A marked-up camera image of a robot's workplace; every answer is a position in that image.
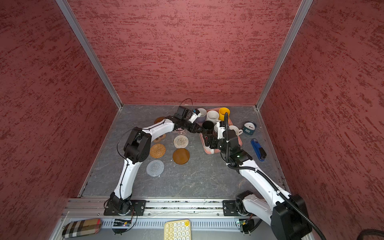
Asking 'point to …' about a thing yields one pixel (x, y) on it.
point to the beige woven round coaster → (181, 141)
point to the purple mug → (203, 111)
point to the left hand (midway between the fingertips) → (199, 129)
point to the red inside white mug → (208, 150)
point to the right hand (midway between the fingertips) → (207, 138)
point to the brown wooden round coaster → (181, 156)
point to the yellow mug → (222, 111)
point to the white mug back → (212, 115)
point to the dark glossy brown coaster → (159, 119)
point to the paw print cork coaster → (163, 136)
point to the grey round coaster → (155, 168)
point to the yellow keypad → (177, 230)
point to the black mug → (207, 127)
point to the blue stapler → (260, 152)
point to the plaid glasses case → (81, 227)
